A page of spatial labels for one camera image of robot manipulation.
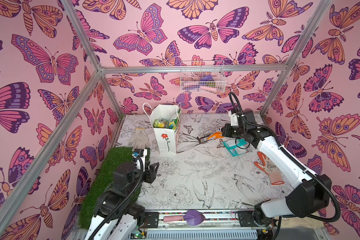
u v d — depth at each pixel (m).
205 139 1.04
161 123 0.90
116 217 0.46
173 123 0.80
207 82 0.92
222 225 0.73
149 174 0.59
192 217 0.73
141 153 0.58
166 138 0.85
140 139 1.06
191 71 0.95
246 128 0.60
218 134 0.81
